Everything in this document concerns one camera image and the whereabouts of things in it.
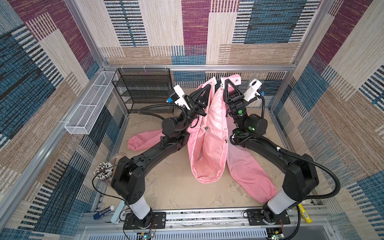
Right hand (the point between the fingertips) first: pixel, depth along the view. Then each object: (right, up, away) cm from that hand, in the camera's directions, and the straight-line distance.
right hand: (222, 82), depth 51 cm
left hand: (-4, -1, 0) cm, 4 cm away
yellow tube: (+45, -58, +21) cm, 77 cm away
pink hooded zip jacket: (-2, -23, +17) cm, 29 cm away
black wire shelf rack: (-45, +11, +58) cm, 74 cm away
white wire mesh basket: (-75, -8, +44) cm, 87 cm away
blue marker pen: (-54, -57, +24) cm, 82 cm away
